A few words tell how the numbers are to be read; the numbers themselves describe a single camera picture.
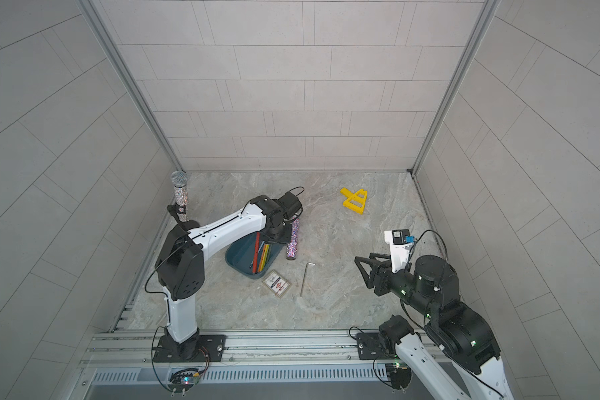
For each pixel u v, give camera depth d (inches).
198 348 26.9
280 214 25.4
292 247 34.9
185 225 37.0
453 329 15.9
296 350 28.0
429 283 16.3
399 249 19.9
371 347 27.9
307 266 34.4
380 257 23.1
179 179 30.3
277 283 32.5
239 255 33.5
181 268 18.6
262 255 35.0
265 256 35.0
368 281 20.7
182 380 25.7
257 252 35.2
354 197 41.8
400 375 26.3
